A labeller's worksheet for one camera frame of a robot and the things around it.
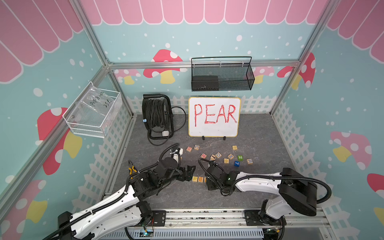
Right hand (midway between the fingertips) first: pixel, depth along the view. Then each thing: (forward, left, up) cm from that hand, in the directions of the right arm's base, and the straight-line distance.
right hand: (208, 183), depth 85 cm
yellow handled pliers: (+10, +46, +2) cm, 47 cm away
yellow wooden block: (+14, -12, 0) cm, 18 cm away
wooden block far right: (+23, -19, +1) cm, 30 cm away
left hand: (+1, +11, +17) cm, 20 cm away
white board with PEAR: (+39, -7, +14) cm, 42 cm away
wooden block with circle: (+18, -8, 0) cm, 20 cm away
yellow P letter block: (+3, +8, 0) cm, 8 cm away
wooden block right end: (+13, -27, 0) cm, 30 cm away
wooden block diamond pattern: (+17, -15, 0) cm, 23 cm away
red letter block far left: (+23, +12, +1) cm, 25 cm away
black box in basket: (+48, +1, +35) cm, 59 cm away
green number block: (+16, -21, +1) cm, 27 cm away
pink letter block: (+17, +2, +2) cm, 17 cm away
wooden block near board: (+24, +7, +1) cm, 24 cm away
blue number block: (+12, -19, +1) cm, 22 cm away
